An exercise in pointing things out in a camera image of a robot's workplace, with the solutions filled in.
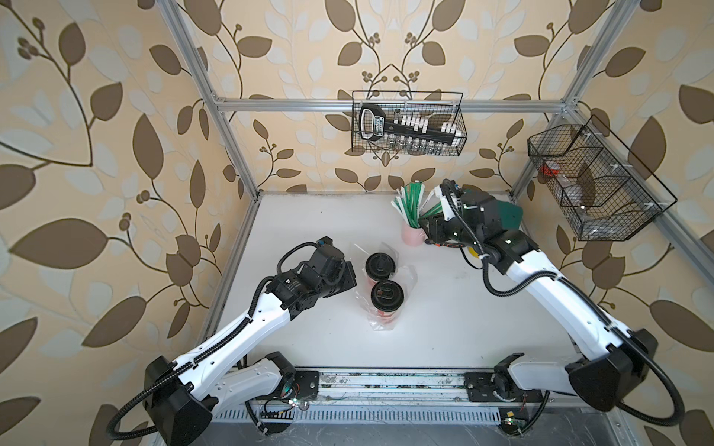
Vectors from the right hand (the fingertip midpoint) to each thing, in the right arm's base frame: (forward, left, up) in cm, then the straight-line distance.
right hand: (425, 219), depth 76 cm
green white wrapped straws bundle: (+19, +1, -13) cm, 24 cm away
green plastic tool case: (+19, -39, -22) cm, 48 cm away
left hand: (-11, +20, -8) cm, 24 cm away
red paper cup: (-8, +13, -10) cm, 19 cm away
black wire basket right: (+2, -47, +6) cm, 48 cm away
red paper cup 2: (-18, +12, -9) cm, 24 cm away
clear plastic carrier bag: (-13, +6, -8) cm, 16 cm away
